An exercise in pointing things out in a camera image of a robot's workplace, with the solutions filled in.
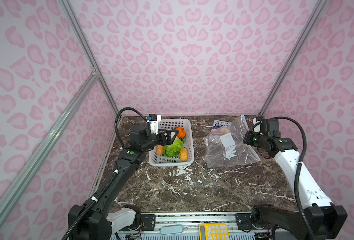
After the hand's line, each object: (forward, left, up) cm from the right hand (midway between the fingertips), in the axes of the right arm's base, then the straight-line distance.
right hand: (245, 135), depth 78 cm
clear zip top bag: (0, +8, -11) cm, 14 cm away
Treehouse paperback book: (+23, +6, -22) cm, 32 cm away
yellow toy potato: (+1, +47, -18) cm, 51 cm away
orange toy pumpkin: (+13, +34, -17) cm, 40 cm away
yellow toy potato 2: (-2, +32, -18) cm, 37 cm away
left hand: (-2, +38, +7) cm, 38 cm away
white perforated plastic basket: (-2, +49, -21) cm, 54 cm away
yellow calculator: (-40, +18, -21) cm, 49 cm away
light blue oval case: (-40, +37, -21) cm, 59 cm away
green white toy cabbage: (-2, +38, -13) cm, 40 cm away
